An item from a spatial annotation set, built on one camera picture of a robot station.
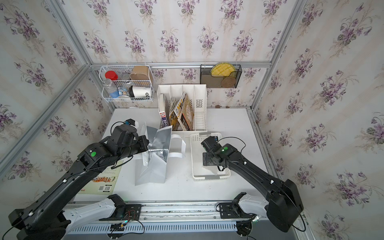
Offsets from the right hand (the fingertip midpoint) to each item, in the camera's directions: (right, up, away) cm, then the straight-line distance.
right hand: (214, 159), depth 81 cm
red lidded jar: (-63, +50, +10) cm, 81 cm away
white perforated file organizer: (-9, +40, +20) cm, 46 cm away
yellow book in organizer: (-24, +22, +10) cm, 34 cm away
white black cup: (-46, +40, +12) cm, 62 cm away
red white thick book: (-30, +20, +11) cm, 38 cm away
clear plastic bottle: (-63, +41, +10) cm, 76 cm away
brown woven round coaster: (+12, +48, +17) cm, 52 cm away
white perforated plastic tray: (-8, -9, +8) cm, 15 cm away
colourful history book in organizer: (-16, +25, +18) cm, 34 cm away
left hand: (-30, +11, -14) cm, 35 cm away
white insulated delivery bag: (-32, -1, -12) cm, 34 cm away
